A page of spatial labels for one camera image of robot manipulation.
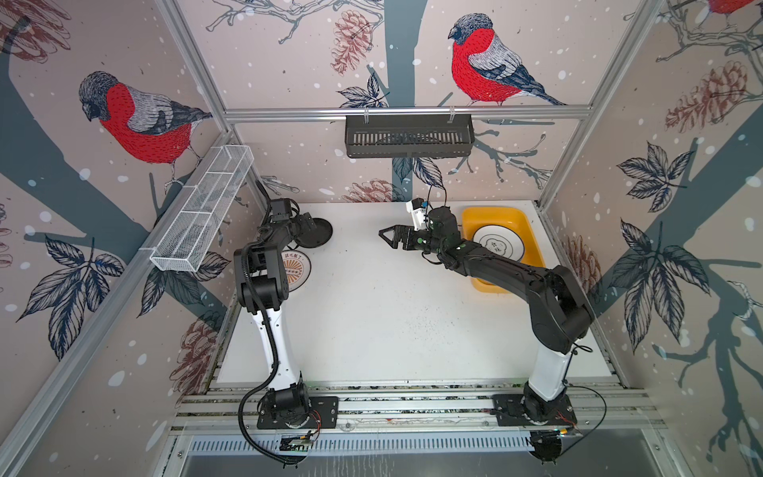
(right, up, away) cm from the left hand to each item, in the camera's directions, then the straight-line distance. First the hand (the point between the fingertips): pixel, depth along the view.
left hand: (301, 222), depth 107 cm
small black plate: (+5, -5, +3) cm, 8 cm away
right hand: (+32, -5, -21) cm, 39 cm away
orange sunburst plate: (0, -16, -5) cm, 17 cm away
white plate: (+73, -7, -3) cm, 73 cm away
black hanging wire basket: (+41, +32, -2) cm, 51 cm away
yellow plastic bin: (+67, +2, +7) cm, 67 cm away
